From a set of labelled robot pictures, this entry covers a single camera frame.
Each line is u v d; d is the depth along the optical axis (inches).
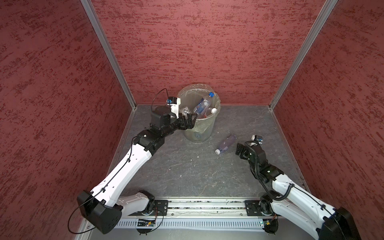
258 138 28.2
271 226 28.0
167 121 19.7
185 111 33.8
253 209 29.1
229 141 37.7
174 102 23.3
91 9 28.1
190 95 37.0
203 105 37.2
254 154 23.6
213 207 29.8
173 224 30.5
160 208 29.3
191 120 24.7
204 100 34.4
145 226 28.5
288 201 20.4
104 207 14.4
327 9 28.2
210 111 33.3
